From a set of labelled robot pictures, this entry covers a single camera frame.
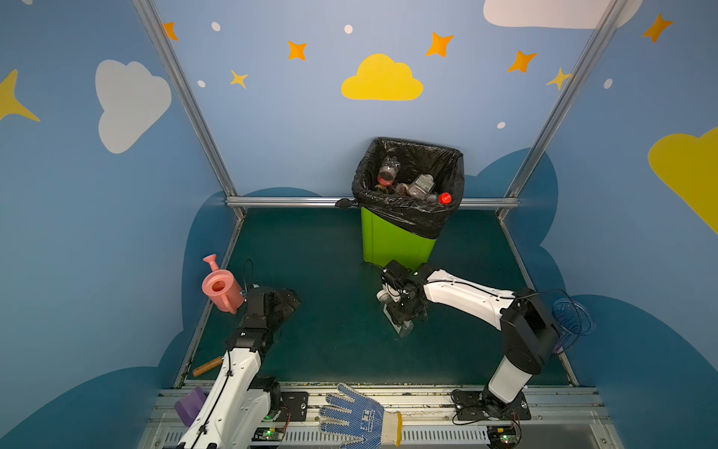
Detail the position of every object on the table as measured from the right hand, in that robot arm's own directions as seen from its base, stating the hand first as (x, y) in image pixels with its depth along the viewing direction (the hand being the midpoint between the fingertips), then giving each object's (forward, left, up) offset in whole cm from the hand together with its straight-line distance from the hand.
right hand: (402, 313), depth 86 cm
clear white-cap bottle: (+5, +5, 0) cm, 7 cm away
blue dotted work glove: (-28, +10, -4) cm, 30 cm away
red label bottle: (+32, -5, +25) cm, 41 cm away
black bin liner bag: (+17, -5, +26) cm, 31 cm away
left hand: (0, +34, +4) cm, 34 cm away
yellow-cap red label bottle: (+39, +5, +26) cm, 47 cm away
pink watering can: (+2, +56, +7) cm, 57 cm away
